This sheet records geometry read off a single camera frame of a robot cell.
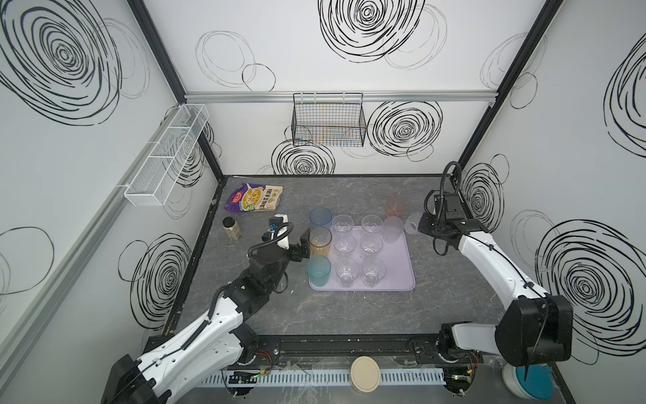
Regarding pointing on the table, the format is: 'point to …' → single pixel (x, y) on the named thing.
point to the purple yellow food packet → (249, 197)
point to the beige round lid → (365, 374)
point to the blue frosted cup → (320, 216)
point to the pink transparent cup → (394, 207)
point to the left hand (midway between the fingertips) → (296, 229)
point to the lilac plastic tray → (362, 261)
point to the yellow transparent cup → (320, 238)
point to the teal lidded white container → (539, 384)
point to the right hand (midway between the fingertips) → (425, 224)
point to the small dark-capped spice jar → (232, 228)
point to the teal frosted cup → (319, 268)
